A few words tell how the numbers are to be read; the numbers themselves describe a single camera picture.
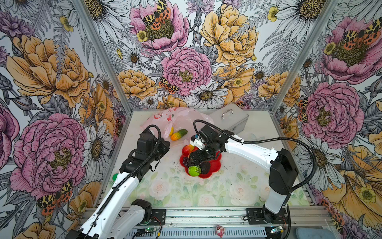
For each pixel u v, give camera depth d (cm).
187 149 92
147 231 71
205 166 86
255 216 74
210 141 64
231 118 97
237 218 76
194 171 79
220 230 67
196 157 71
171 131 105
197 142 76
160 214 74
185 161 88
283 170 46
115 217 44
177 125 112
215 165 89
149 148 58
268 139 50
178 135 102
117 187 46
